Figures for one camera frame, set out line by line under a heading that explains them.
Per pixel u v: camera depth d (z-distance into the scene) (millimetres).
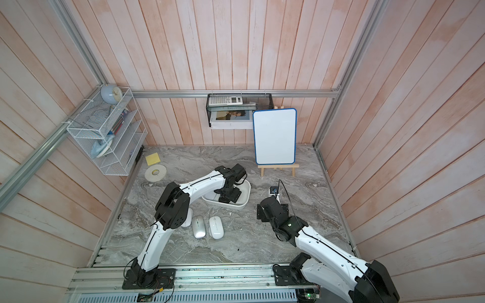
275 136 903
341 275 441
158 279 718
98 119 796
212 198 947
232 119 929
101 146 809
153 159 1151
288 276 728
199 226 858
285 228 575
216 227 840
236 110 886
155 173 1073
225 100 903
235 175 771
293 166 990
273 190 719
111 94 798
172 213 570
